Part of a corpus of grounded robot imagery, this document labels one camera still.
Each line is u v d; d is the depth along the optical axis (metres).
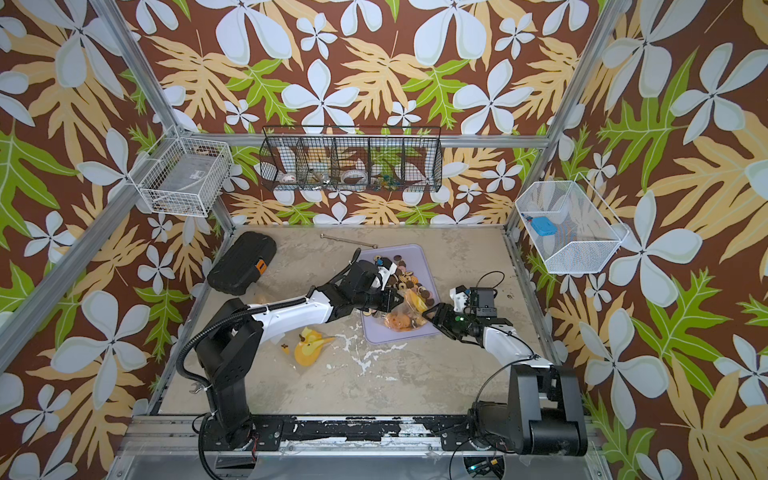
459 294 0.84
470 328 0.66
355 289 0.69
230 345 0.48
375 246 1.14
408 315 0.88
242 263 1.01
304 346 0.82
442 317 0.78
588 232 0.76
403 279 1.01
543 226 0.84
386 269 0.80
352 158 0.97
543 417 0.42
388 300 0.77
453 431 0.74
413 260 1.08
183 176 0.85
